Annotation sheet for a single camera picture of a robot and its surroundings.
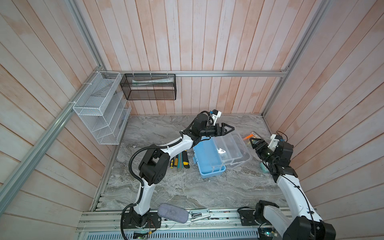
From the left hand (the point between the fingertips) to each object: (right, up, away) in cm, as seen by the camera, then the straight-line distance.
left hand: (231, 132), depth 79 cm
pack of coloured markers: (+24, -2, +28) cm, 37 cm away
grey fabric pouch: (-31, -40, -6) cm, 51 cm away
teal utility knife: (-29, -19, +14) cm, 37 cm away
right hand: (+12, -5, +2) cm, 13 cm away
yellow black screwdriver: (-34, -19, +14) cm, 41 cm away
